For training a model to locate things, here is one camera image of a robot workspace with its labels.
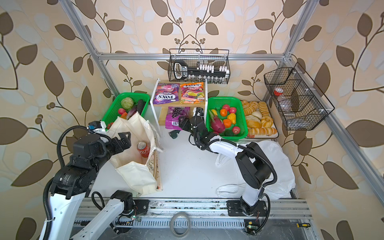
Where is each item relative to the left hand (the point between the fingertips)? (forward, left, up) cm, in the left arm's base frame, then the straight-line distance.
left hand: (122, 135), depth 64 cm
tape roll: (-29, -22, -28) cm, 46 cm away
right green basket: (+38, -52, -29) cm, 71 cm away
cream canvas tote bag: (-12, -8, -14) cm, 20 cm away
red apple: (+24, -58, -27) cm, 68 cm away
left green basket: (+35, +31, -27) cm, 54 cm away
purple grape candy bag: (+21, -18, -10) cm, 29 cm away
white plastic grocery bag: (-12, -76, -24) cm, 81 cm away
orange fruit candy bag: (+26, -29, +3) cm, 39 cm away
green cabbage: (+44, +22, -25) cm, 56 cm away
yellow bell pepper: (+35, -56, -26) cm, 71 cm away
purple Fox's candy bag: (+25, -15, +3) cm, 30 cm away
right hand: (+20, -23, -13) cm, 33 cm away
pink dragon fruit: (+26, -45, -25) cm, 58 cm away
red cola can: (+6, -2, -22) cm, 23 cm away
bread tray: (+31, -76, -29) cm, 87 cm away
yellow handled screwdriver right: (-27, -83, -31) cm, 93 cm away
